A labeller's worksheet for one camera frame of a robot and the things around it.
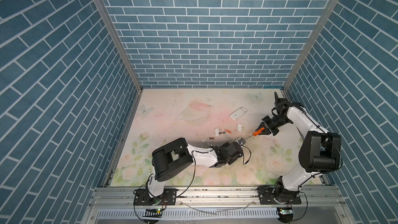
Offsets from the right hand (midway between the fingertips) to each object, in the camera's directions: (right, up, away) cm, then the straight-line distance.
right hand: (255, 128), depth 86 cm
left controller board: (-52, -38, -13) cm, 66 cm away
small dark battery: (-23, -7, +8) cm, 25 cm away
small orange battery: (-14, -4, +12) cm, 19 cm away
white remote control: (-6, +7, +20) cm, 22 cm away
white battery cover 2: (-6, -2, +13) cm, 15 cm away
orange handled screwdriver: (0, -3, -1) cm, 3 cm away
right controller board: (+11, -39, -12) cm, 43 cm away
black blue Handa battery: (-18, -5, +11) cm, 21 cm away
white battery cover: (-21, -4, +11) cm, 24 cm away
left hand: (-12, -15, +4) cm, 19 cm away
